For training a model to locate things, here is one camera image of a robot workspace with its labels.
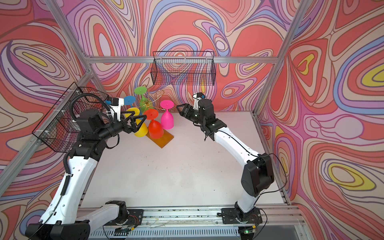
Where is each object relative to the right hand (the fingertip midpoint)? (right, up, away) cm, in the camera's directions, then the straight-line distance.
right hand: (179, 111), depth 78 cm
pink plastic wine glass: (-8, -5, +7) cm, 12 cm away
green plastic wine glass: (-23, +13, +8) cm, 28 cm away
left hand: (-16, -2, -12) cm, 21 cm away
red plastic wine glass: (-13, -10, +2) cm, 17 cm away
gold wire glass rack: (-18, +4, +4) cm, 19 cm away
